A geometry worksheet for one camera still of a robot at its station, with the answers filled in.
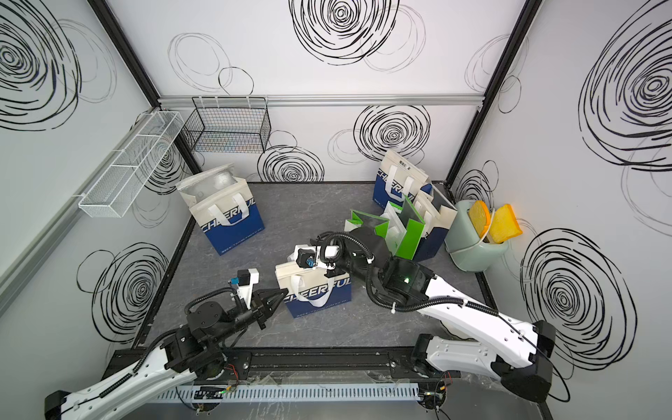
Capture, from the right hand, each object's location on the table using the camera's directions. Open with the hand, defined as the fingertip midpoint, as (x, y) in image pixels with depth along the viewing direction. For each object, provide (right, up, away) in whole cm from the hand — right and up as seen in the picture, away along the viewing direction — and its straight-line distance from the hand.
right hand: (317, 236), depth 62 cm
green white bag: (+11, +4, +13) cm, 17 cm away
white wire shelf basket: (-57, +16, +13) cm, 61 cm away
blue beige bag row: (-3, -16, +8) cm, 18 cm away
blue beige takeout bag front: (+34, +5, +13) cm, 37 cm away
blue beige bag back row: (+27, +18, +31) cm, 45 cm away
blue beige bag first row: (-33, +7, +22) cm, 40 cm away
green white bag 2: (+24, +1, +10) cm, 26 cm away
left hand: (-9, -16, +6) cm, 19 cm away
